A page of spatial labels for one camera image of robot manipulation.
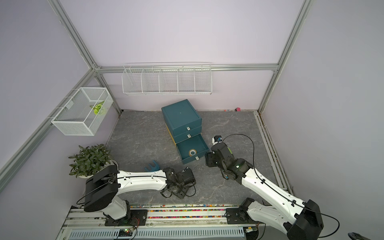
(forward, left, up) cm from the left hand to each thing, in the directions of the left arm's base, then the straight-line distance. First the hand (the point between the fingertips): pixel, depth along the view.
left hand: (180, 192), depth 80 cm
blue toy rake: (+15, +15, 0) cm, 21 cm away
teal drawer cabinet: (+31, -5, +21) cm, 37 cm away
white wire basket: (+39, +51, +25) cm, 69 cm away
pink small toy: (+63, -48, -3) cm, 79 cm away
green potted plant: (+12, +41, +21) cm, 47 cm away
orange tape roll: (+24, -8, -1) cm, 26 cm away
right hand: (+14, -17, +14) cm, 27 cm away
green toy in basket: (+40, +43, +28) cm, 65 cm away
